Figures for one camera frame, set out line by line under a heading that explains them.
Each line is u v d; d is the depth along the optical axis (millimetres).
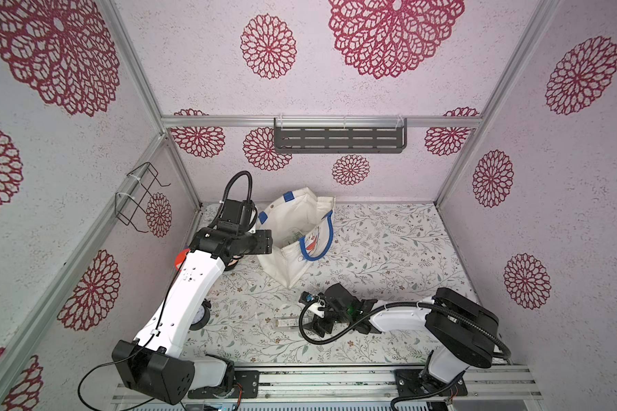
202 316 834
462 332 443
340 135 969
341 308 678
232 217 553
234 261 947
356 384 760
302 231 1030
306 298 741
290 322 834
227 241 496
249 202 663
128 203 734
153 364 372
